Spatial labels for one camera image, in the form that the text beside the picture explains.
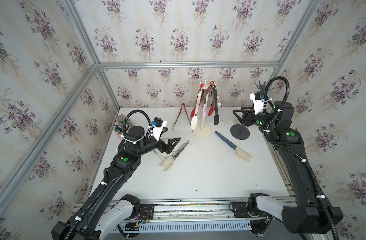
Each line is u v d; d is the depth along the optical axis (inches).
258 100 23.0
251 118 24.1
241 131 41.0
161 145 23.5
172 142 23.6
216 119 33.8
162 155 35.9
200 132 41.0
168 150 24.2
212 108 33.7
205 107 30.8
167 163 33.8
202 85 29.9
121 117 43.3
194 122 31.6
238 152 36.6
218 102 33.1
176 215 28.7
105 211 17.3
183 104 48.3
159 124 22.3
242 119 24.7
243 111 24.1
